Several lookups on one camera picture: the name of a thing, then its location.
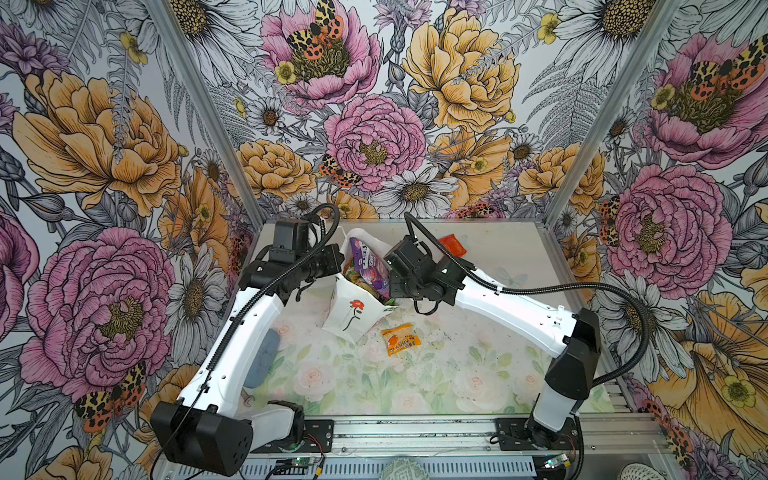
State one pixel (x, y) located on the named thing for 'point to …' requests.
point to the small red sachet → (453, 246)
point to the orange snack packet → (400, 338)
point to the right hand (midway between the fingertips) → (399, 292)
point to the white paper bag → (354, 311)
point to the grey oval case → (263, 358)
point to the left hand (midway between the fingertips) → (343, 267)
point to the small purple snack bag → (371, 268)
